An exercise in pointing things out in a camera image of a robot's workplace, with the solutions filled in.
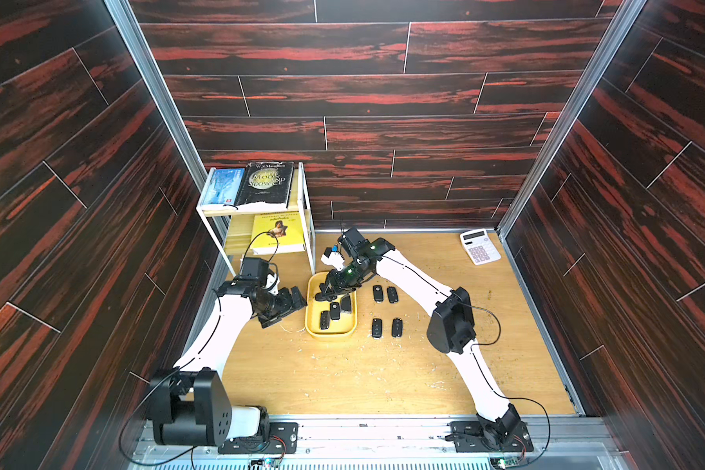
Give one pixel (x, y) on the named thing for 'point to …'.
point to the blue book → (223, 187)
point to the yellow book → (287, 227)
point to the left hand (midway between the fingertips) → (297, 307)
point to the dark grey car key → (346, 304)
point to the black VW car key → (335, 310)
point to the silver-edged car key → (325, 319)
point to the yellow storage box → (343, 328)
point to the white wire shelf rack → (247, 229)
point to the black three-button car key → (397, 327)
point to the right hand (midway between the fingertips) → (331, 290)
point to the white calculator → (480, 246)
